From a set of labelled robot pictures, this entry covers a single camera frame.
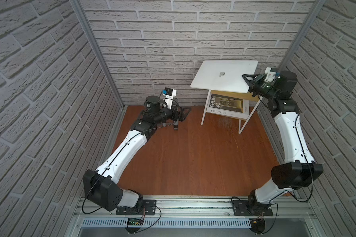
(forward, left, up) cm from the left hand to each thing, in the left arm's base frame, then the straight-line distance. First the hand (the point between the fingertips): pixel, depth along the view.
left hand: (183, 102), depth 71 cm
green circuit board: (-45, +23, -39) cm, 64 cm away
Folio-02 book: (+14, -34, -17) cm, 40 cm away
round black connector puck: (-48, -36, -35) cm, 69 cm away
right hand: (+7, -24, +12) cm, 28 cm away
